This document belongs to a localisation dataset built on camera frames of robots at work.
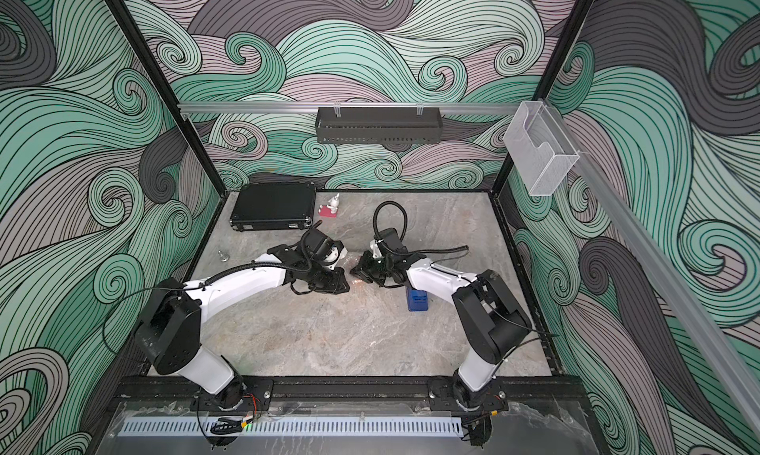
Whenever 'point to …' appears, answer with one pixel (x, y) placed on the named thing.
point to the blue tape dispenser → (418, 300)
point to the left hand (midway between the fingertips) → (349, 286)
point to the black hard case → (274, 207)
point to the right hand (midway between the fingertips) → (346, 274)
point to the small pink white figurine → (331, 209)
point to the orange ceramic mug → (358, 282)
